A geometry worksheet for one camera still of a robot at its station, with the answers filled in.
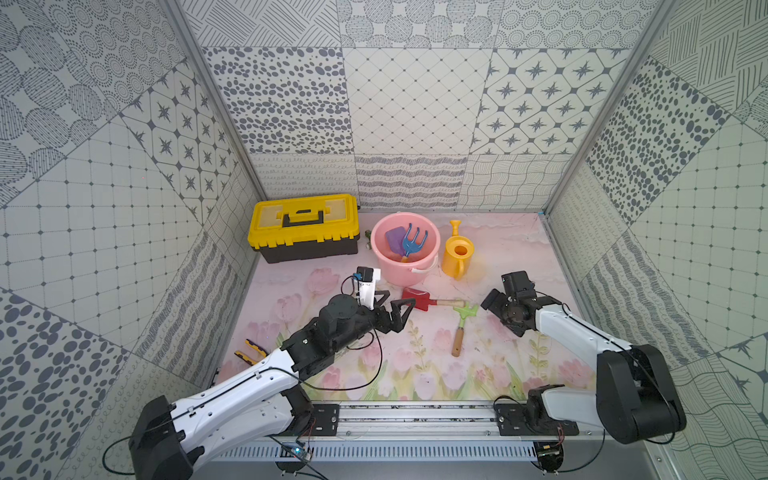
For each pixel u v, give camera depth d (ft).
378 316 2.05
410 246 3.24
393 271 2.99
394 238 3.23
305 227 3.08
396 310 2.04
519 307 2.20
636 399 1.37
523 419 2.40
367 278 2.07
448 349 2.82
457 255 3.09
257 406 1.89
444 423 2.46
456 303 3.04
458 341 2.83
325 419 2.41
